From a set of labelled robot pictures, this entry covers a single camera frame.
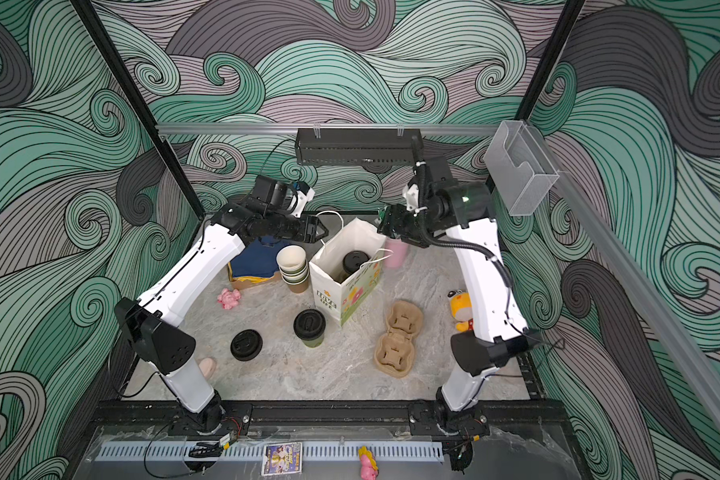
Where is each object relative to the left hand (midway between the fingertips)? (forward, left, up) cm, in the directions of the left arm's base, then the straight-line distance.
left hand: (322, 228), depth 77 cm
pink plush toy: (-7, +31, -27) cm, 41 cm away
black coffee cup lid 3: (-21, +22, -27) cm, 41 cm away
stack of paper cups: (-1, +10, -17) cm, 19 cm away
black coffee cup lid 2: (-19, +3, -18) cm, 26 cm away
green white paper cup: (-21, +2, -26) cm, 33 cm away
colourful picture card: (-47, +6, -27) cm, 55 cm away
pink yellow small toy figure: (-48, -13, -25) cm, 56 cm away
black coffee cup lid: (+1, -8, -16) cm, 18 cm away
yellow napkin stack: (-2, +25, -24) cm, 34 cm away
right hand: (-6, -17, +6) cm, 19 cm away
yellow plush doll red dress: (-10, -42, -24) cm, 49 cm away
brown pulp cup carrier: (-23, -21, -26) cm, 40 cm away
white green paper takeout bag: (-15, -5, -9) cm, 18 cm away
